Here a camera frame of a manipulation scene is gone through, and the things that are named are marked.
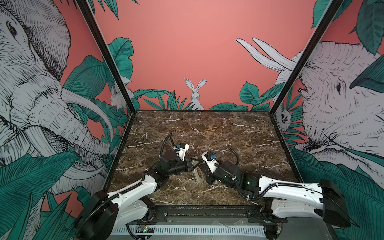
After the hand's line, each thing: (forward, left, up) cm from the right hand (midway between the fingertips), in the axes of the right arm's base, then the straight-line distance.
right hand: (197, 165), depth 70 cm
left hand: (+4, -2, -4) cm, 6 cm away
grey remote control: (-1, -1, -8) cm, 8 cm away
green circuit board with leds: (-23, +25, -19) cm, 39 cm away
